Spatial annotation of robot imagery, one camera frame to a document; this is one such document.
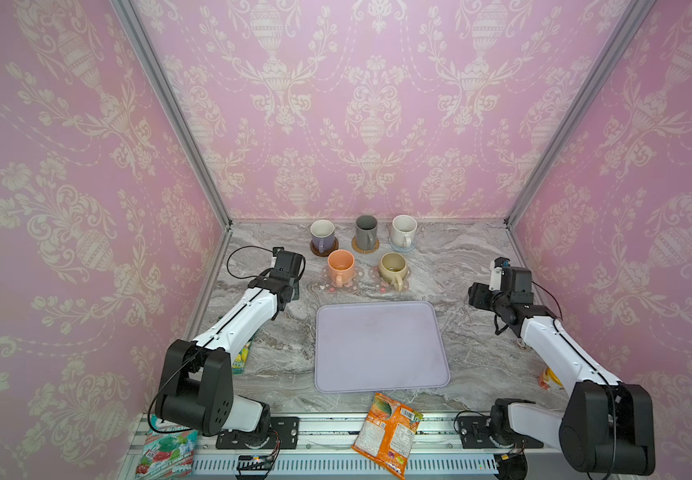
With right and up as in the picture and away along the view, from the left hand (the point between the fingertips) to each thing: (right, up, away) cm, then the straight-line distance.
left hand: (281, 286), depth 89 cm
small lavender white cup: (+11, +16, +18) cm, 27 cm away
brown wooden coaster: (+12, +10, +13) cm, 20 cm away
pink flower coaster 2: (+32, -1, +11) cm, 34 cm away
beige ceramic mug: (+35, +4, +13) cm, 38 cm away
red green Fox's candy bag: (-22, -37, -19) cm, 47 cm away
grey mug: (+26, +17, +15) cm, 34 cm away
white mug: (+39, +18, +18) cm, 47 cm away
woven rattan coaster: (+23, +11, +24) cm, 35 cm away
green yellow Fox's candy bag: (-11, -21, -4) cm, 23 cm away
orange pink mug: (+17, +5, +15) cm, 23 cm away
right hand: (+60, -1, 0) cm, 60 cm away
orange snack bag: (+30, -34, -16) cm, 48 cm away
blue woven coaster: (+39, +11, +24) cm, 47 cm away
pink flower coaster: (+19, -2, +13) cm, 23 cm away
